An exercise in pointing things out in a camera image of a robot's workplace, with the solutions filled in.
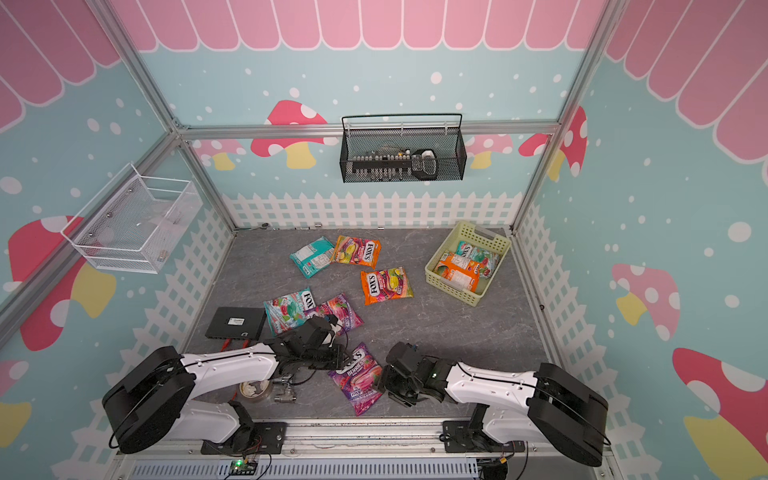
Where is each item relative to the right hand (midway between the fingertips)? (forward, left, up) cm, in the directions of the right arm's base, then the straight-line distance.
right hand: (377, 391), depth 79 cm
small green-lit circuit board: (-16, +33, -5) cm, 37 cm away
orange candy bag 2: (+35, -2, -1) cm, 35 cm away
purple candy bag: (+24, +13, 0) cm, 27 cm away
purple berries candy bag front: (+3, +5, -1) cm, 5 cm away
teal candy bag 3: (+46, -39, -1) cm, 60 cm away
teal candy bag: (+47, +25, 0) cm, 53 cm away
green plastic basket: (+57, -33, +2) cm, 66 cm away
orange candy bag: (+50, +9, -1) cm, 51 cm away
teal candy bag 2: (+24, +30, 0) cm, 38 cm away
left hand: (+8, +9, -2) cm, 12 cm away
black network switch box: (+20, +43, 0) cm, 47 cm away
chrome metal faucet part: (-1, +24, -1) cm, 24 cm away
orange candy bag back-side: (+40, -28, 0) cm, 49 cm away
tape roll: (+1, +34, -1) cm, 34 cm away
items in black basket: (+55, -6, +32) cm, 64 cm away
